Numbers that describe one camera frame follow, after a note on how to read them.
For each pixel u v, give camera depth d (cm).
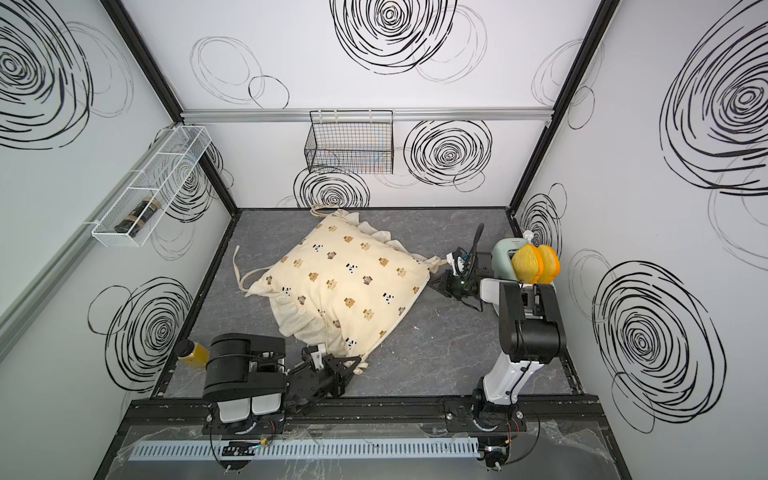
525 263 81
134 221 66
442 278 88
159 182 74
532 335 48
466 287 83
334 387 73
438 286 86
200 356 78
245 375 47
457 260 84
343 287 87
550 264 77
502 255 87
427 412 76
